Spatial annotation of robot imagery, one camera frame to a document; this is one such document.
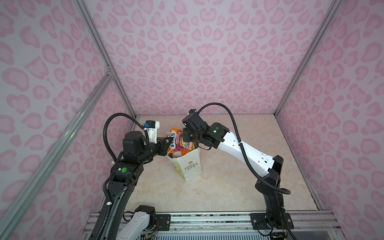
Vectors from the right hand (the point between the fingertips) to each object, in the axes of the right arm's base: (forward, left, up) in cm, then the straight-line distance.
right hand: (185, 132), depth 74 cm
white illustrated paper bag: (-11, -2, -15) cm, 18 cm away
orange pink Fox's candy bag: (-5, +3, -3) cm, 7 cm away
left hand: (-7, +5, +6) cm, 10 cm away
